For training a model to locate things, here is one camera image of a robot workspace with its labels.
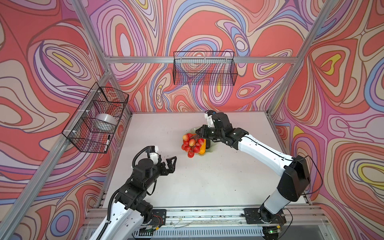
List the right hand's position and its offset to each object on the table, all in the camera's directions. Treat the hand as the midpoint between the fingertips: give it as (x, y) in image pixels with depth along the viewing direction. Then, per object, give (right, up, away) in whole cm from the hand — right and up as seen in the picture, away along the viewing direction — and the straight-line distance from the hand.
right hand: (197, 134), depth 80 cm
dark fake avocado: (+8, -7, +16) cm, 19 cm away
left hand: (-13, -11, -6) cm, 19 cm away
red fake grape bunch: (-3, -5, -3) cm, 6 cm away
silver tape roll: (-45, +6, -10) cm, 46 cm away
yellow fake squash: (+4, -10, +11) cm, 15 cm away
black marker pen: (-44, -3, -8) cm, 44 cm away
